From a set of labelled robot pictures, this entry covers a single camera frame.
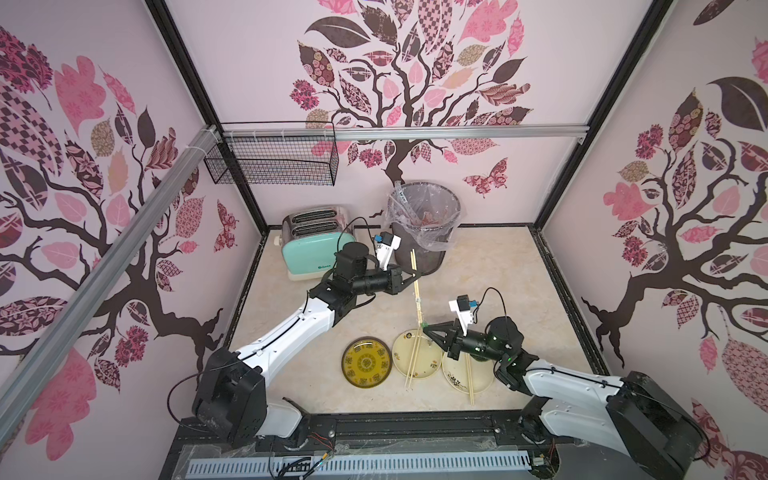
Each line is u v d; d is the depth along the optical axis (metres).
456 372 0.83
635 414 0.43
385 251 0.68
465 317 0.68
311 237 0.96
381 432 0.74
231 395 0.41
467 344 0.68
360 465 0.70
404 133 0.94
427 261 0.98
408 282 0.72
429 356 0.85
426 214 1.06
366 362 0.85
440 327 0.73
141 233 0.60
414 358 0.85
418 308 0.74
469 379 0.81
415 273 0.73
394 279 0.66
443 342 0.71
